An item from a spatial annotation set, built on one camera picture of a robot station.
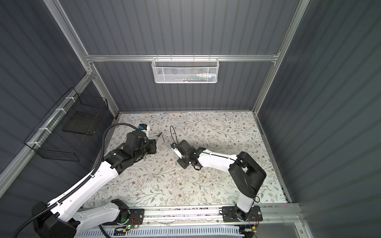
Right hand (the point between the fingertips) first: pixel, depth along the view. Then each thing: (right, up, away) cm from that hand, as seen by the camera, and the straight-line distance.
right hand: (183, 158), depth 89 cm
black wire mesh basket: (-58, +16, -17) cm, 63 cm away
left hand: (-14, +12, -12) cm, 22 cm away
